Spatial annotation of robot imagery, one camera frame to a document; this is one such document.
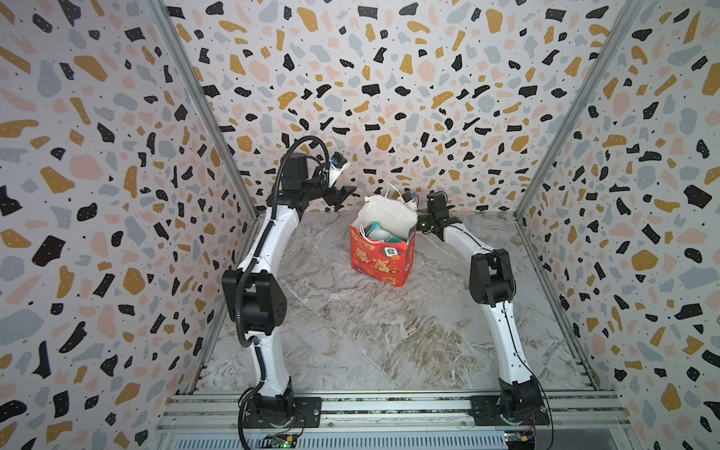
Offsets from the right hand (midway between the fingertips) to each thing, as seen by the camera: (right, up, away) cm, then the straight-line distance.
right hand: (390, 225), depth 102 cm
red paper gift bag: (-1, -12, -15) cm, 20 cm away
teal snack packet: (-4, -3, -7) cm, 9 cm away
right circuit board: (+32, -56, -30) cm, 71 cm away
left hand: (-13, +13, -18) cm, 26 cm away
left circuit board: (-29, -56, -32) cm, 71 cm away
